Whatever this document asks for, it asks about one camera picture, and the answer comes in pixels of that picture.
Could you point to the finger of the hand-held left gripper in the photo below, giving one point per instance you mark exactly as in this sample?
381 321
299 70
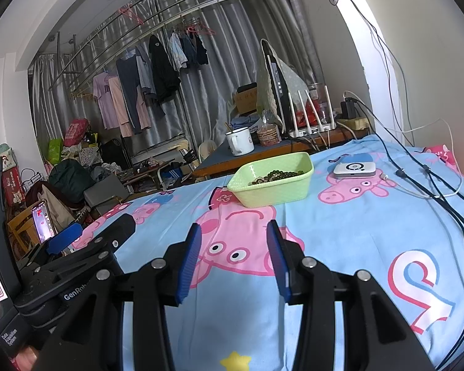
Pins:
116 228
65 235

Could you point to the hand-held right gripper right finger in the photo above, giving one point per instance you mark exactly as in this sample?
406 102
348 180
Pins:
278 264

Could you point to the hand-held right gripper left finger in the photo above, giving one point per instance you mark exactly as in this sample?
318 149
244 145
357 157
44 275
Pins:
187 264

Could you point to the green plastic basket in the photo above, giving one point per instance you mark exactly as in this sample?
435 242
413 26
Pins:
278 195

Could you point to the person's left hand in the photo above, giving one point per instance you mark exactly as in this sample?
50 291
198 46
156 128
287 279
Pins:
25 361

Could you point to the beige bag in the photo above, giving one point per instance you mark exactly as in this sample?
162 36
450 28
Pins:
60 208

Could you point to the smartphone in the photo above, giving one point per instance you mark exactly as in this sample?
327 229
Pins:
42 220

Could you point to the wooden chair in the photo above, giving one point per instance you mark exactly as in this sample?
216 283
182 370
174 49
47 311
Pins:
21 232

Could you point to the red printed box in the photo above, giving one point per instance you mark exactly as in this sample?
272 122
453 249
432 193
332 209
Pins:
11 189

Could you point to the grey storage box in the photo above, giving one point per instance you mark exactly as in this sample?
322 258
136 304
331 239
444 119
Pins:
104 193

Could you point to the dark green duffel bag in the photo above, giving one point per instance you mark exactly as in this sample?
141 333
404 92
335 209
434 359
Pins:
69 179

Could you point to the cartoon print tote bag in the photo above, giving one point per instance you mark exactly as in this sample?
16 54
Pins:
6 158

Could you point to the low wooden table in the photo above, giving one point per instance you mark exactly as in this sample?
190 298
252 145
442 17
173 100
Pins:
147 170

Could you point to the cartoon pig printed bedsheet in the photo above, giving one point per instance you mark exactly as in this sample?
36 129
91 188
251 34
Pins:
352 239

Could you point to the blue striped shoe box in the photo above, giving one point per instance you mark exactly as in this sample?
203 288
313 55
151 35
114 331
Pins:
172 170

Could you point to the green shopping bag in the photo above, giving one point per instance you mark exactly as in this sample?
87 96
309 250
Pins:
55 150

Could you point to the pink shopping bag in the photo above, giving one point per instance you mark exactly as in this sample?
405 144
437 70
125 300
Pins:
77 129

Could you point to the peach garment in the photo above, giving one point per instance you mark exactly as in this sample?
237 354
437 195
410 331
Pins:
120 112

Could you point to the white plastic chair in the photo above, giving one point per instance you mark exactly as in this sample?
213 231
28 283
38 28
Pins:
207 148

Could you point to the white portable wifi device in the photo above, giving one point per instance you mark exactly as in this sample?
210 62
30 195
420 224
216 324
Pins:
354 170

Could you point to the white enamel mug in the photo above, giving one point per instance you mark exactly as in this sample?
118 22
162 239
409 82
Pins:
239 143

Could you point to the pale pink t-shirt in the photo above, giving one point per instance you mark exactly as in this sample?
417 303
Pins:
102 100

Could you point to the wrapped snack tub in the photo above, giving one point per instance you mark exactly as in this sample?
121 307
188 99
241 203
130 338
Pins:
268 135

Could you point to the row of yellow hangers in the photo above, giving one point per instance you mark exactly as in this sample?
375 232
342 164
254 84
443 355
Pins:
83 95

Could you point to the white router with antennas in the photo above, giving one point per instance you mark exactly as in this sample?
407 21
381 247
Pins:
313 129

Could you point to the navy trousers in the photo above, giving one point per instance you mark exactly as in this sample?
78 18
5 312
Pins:
129 85

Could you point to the blue white package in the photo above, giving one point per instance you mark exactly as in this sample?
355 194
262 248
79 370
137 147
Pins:
245 120

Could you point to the red packet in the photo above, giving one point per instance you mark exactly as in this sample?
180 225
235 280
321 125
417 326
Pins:
311 118

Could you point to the grey blue shirt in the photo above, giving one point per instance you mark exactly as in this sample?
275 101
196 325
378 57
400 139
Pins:
145 73

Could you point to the yellow foam block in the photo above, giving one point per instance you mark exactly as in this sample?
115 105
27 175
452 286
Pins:
352 123

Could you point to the black jacket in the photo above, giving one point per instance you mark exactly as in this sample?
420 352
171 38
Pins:
162 69

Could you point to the cardboard box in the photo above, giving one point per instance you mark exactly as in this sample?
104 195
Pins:
245 102

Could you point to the black power adapter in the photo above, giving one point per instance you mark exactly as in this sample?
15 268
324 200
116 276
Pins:
348 110

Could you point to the black monitor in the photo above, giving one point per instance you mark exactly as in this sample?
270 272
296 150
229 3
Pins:
280 92

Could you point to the clear glass jar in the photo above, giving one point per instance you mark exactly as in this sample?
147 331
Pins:
316 91

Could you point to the metal clothes drying rack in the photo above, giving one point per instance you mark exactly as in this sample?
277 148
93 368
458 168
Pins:
58 54

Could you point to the black flat case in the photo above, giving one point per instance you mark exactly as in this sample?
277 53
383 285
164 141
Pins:
247 87

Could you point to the knitted dust cover cloth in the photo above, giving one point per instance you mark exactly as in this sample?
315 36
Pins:
265 85

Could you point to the grey curtain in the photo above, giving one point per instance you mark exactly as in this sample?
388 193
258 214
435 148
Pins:
216 77

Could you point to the white blue shirt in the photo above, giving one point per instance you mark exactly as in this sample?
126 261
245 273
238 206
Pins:
177 52

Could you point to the dark shorts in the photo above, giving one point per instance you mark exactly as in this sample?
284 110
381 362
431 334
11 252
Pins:
199 52

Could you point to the pink clothes hanger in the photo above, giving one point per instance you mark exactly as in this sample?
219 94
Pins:
201 29
131 12

